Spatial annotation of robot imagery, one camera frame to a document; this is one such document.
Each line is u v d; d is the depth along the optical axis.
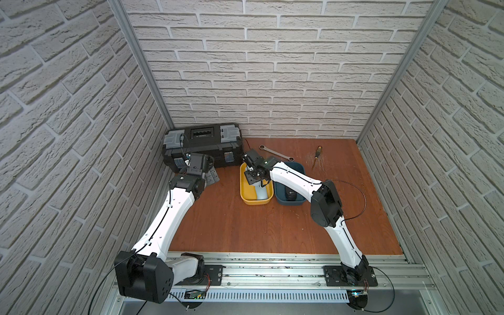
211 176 0.72
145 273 0.37
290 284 0.73
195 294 0.71
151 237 0.42
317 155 1.13
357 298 0.69
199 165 0.59
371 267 0.76
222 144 0.95
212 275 0.74
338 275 0.74
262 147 1.17
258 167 0.70
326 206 0.55
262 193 0.94
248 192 0.95
